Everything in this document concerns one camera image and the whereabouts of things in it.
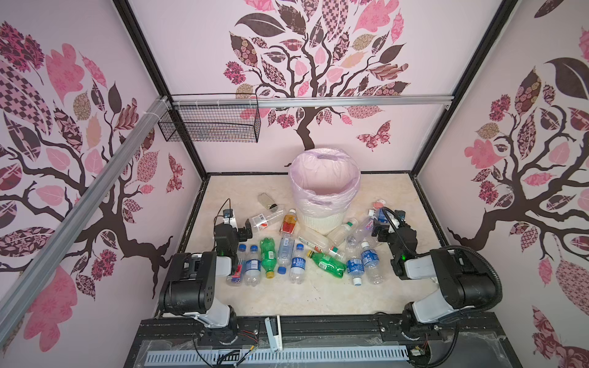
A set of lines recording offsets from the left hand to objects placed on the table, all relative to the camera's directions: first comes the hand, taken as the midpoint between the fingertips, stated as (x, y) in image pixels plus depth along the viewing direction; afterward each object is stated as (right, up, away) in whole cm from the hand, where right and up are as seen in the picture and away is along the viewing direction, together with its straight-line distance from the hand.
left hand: (238, 224), depth 94 cm
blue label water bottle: (+8, -15, -11) cm, 21 cm away
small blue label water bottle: (+25, -17, -10) cm, 32 cm away
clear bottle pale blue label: (+21, -8, -7) cm, 23 cm away
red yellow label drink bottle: (+22, +1, +1) cm, 22 cm away
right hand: (+63, +3, -2) cm, 63 cm away
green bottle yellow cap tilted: (+37, -14, -11) cm, 41 cm away
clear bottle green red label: (+38, -9, -7) cm, 40 cm away
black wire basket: (-11, +45, 0) cm, 46 cm away
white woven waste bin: (+35, 0, -4) cm, 36 cm away
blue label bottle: (+53, -12, -10) cm, 55 cm away
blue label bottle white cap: (+47, -14, -13) cm, 51 cm away
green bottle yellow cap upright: (+14, -11, -9) cm, 20 cm away
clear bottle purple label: (+52, -4, +1) cm, 52 cm away
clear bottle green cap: (+45, -5, +3) cm, 45 cm away
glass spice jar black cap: (+9, +10, +13) cm, 19 cm away
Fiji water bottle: (+3, -18, -13) cm, 22 cm away
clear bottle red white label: (+10, +1, +1) cm, 10 cm away
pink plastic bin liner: (+38, +18, +6) cm, 42 cm away
